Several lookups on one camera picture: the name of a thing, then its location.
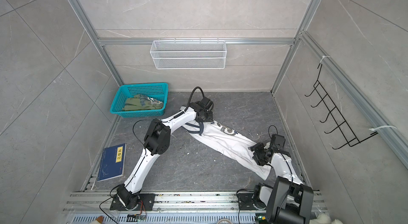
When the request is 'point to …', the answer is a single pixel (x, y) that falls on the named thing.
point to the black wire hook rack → (349, 136)
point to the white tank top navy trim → (228, 141)
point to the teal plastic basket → (158, 91)
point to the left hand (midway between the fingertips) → (210, 115)
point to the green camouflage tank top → (142, 102)
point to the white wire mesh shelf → (188, 54)
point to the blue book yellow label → (112, 162)
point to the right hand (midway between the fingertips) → (250, 148)
